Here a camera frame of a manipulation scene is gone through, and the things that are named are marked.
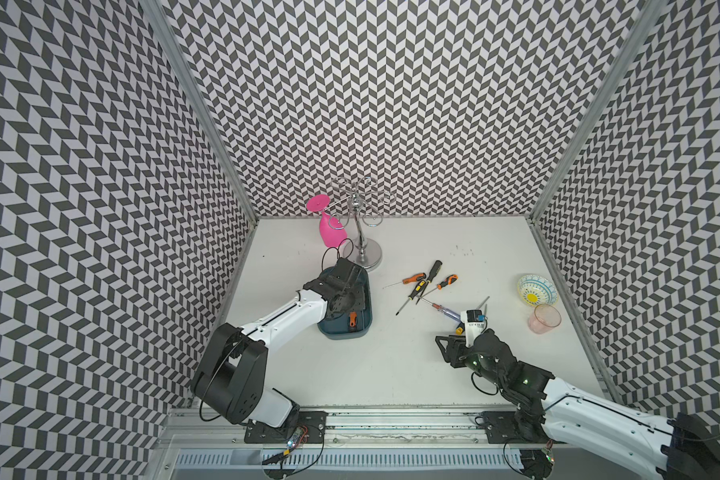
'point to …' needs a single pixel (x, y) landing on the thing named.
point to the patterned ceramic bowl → (537, 290)
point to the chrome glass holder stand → (362, 194)
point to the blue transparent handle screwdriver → (446, 311)
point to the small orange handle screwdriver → (417, 277)
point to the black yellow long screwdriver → (436, 269)
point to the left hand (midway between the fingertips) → (356, 302)
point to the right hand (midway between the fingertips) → (442, 344)
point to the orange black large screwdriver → (353, 320)
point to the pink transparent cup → (544, 320)
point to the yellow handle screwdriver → (482, 303)
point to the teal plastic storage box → (334, 328)
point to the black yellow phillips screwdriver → (413, 295)
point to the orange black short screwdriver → (450, 280)
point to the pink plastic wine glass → (331, 229)
